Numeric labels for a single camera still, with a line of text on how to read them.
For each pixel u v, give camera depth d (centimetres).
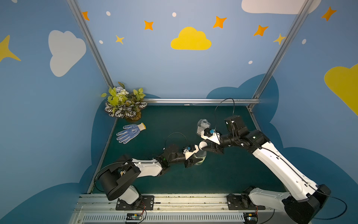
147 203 74
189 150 68
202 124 95
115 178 45
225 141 59
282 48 86
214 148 60
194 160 74
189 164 71
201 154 69
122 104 89
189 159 71
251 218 73
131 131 104
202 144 69
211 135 57
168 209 73
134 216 72
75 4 68
